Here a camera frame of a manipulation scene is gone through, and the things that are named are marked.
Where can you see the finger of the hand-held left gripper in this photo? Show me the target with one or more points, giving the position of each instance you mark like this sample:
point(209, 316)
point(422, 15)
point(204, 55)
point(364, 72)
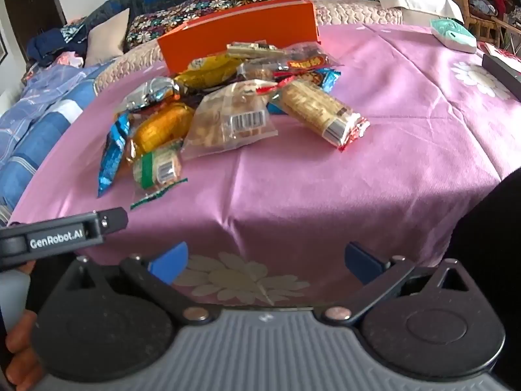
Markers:
point(114, 220)

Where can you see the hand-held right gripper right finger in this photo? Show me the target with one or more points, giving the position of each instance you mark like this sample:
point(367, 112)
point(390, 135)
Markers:
point(362, 264)

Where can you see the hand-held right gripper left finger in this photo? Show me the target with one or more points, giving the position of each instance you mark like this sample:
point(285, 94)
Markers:
point(169, 262)

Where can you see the yellow packet with barcode label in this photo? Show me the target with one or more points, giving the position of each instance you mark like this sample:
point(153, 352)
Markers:
point(163, 126)

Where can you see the silver foil snack packet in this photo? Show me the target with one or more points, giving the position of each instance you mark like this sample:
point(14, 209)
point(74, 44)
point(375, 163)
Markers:
point(150, 89)

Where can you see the orange cardboard box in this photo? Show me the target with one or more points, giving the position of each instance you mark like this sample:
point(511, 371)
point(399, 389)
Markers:
point(244, 28)

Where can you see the clear bag of brown snacks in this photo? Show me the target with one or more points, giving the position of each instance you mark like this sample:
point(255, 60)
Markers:
point(219, 122)

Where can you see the person's left hand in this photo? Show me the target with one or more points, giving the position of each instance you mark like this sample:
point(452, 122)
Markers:
point(22, 350)

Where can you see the bright blue snack packet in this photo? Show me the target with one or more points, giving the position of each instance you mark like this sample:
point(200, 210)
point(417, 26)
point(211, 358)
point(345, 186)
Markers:
point(112, 154)

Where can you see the small green snack packet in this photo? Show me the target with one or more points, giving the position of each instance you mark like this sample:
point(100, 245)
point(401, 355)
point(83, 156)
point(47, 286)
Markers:
point(156, 167)

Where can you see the pink flowered tablecloth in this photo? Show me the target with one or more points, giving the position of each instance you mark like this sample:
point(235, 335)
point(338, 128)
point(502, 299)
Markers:
point(325, 195)

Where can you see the blue patchwork blanket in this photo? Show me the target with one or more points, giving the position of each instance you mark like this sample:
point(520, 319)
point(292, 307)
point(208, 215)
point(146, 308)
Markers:
point(36, 122)

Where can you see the person's dark clothing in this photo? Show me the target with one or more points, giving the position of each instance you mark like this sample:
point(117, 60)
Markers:
point(492, 232)

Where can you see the clear cracker roll packet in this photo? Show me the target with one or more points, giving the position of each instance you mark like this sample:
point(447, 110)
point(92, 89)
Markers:
point(313, 110)

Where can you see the beige pillow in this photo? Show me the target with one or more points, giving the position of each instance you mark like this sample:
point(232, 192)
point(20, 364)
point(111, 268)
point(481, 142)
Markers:
point(106, 36)

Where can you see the dark blue clothes heap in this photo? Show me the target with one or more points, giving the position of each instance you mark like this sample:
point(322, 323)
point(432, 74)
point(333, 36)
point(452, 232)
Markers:
point(53, 47)

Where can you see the blue edged snack packet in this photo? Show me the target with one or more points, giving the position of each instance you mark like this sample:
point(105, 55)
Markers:
point(327, 79)

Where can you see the clear nut packet red label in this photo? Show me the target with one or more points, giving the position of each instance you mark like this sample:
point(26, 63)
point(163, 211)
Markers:
point(301, 65)

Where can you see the dark blue sofa armrest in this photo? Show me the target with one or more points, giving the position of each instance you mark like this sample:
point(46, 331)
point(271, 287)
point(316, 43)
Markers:
point(106, 8)

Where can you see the dark wooden door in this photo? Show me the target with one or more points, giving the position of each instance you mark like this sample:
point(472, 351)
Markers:
point(34, 16)

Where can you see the dark striped snack packet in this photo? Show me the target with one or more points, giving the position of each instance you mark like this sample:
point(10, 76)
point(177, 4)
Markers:
point(252, 50)

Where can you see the black box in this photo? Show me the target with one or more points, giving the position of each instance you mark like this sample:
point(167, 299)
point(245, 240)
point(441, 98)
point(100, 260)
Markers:
point(504, 75)

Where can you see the teal tissue pack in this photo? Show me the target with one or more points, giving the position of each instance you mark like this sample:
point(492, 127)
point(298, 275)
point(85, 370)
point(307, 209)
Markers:
point(452, 34)

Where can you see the sofa with pink quilted cover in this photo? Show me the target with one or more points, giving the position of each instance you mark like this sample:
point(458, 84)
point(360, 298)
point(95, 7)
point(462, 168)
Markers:
point(358, 12)

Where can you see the red white booklet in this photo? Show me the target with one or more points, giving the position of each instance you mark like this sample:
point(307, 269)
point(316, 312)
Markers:
point(502, 52)

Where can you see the wicker chair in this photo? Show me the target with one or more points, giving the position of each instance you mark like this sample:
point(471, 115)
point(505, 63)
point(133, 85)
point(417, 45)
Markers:
point(484, 28)

